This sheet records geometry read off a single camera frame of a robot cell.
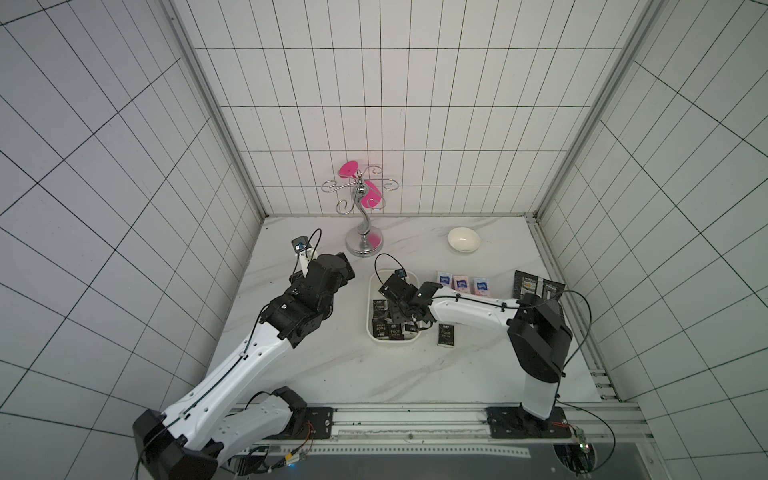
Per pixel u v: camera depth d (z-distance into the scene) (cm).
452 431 73
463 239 107
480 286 96
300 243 61
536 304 49
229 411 42
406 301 67
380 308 90
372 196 90
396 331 86
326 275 51
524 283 99
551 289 97
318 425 73
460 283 97
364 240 110
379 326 88
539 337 47
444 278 98
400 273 81
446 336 86
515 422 72
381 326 88
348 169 94
